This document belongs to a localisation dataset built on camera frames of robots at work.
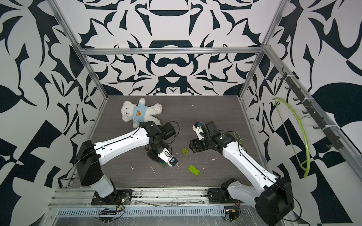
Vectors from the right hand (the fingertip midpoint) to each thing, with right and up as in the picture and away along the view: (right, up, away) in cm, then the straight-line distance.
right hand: (194, 142), depth 80 cm
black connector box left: (-45, -34, -7) cm, 56 cm away
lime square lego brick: (-5, -7, +9) cm, 13 cm away
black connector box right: (+18, -34, -9) cm, 39 cm away
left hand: (-18, -5, -1) cm, 19 cm away
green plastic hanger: (+44, -4, -22) cm, 50 cm away
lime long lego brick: (0, -17, +3) cm, 17 cm away
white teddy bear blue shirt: (-36, +16, +19) cm, 44 cm away
